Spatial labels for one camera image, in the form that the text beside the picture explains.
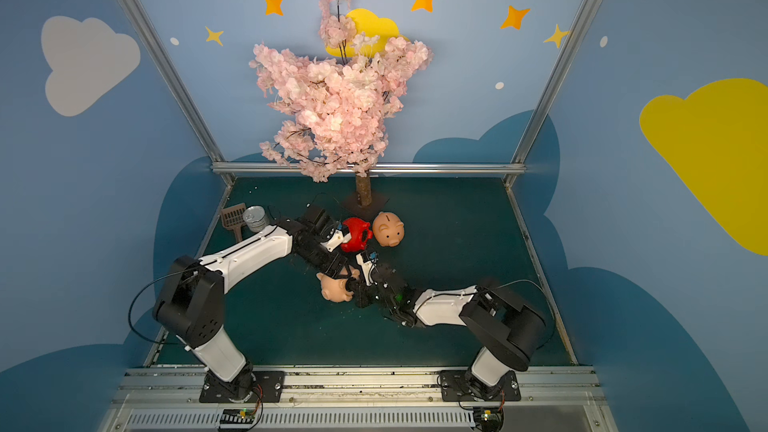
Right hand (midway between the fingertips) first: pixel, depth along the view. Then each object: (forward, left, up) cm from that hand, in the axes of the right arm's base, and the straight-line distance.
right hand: (353, 282), depth 86 cm
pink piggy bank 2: (+18, -9, +2) cm, 21 cm away
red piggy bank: (+17, 0, +1) cm, 17 cm away
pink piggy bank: (-3, +4, +1) cm, 5 cm away
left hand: (+4, +4, +1) cm, 6 cm away
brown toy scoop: (+25, +49, -6) cm, 55 cm away
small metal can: (+22, +38, -1) cm, 43 cm away
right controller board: (-29, -37, -10) cm, 48 cm away
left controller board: (-33, +26, -9) cm, 43 cm away
